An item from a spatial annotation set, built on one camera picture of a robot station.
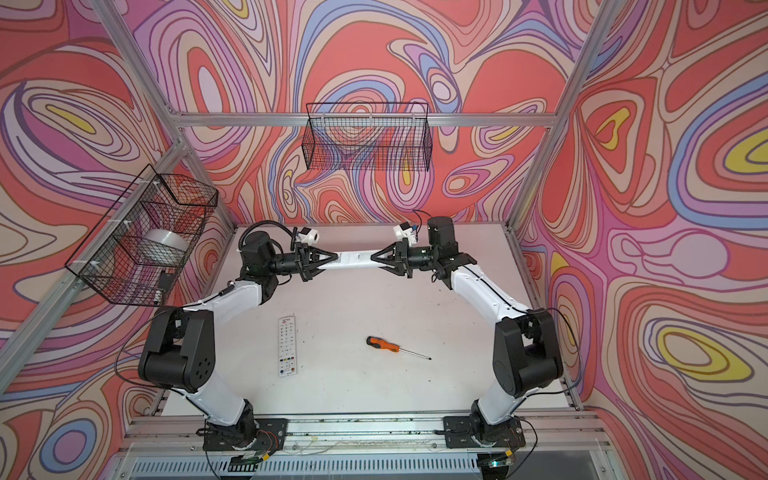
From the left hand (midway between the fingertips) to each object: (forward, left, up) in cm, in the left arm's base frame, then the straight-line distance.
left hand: (335, 264), depth 76 cm
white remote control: (+1, -4, +1) cm, 4 cm away
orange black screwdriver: (-11, -12, -24) cm, 29 cm away
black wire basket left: (-3, +50, +7) cm, 51 cm away
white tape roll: (0, +40, +8) cm, 40 cm away
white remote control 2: (-12, +16, -24) cm, 31 cm away
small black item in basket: (-4, +42, -1) cm, 42 cm away
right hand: (0, -10, -1) cm, 10 cm away
